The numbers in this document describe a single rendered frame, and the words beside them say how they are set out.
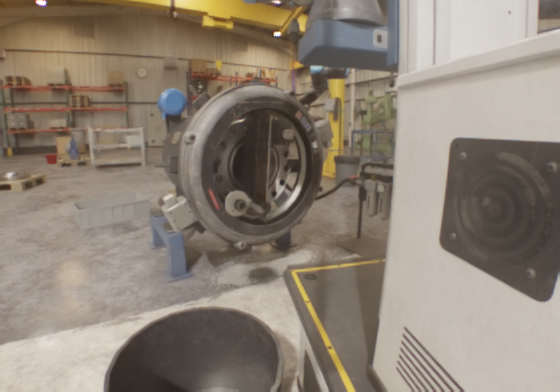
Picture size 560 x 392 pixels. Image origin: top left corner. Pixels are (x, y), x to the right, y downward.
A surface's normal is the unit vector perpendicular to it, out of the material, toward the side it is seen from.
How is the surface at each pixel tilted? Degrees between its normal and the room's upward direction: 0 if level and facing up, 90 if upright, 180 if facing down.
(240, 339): 87
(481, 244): 90
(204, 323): 87
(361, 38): 90
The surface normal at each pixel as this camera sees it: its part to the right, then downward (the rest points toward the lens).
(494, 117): -0.98, 0.04
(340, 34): 0.19, 0.18
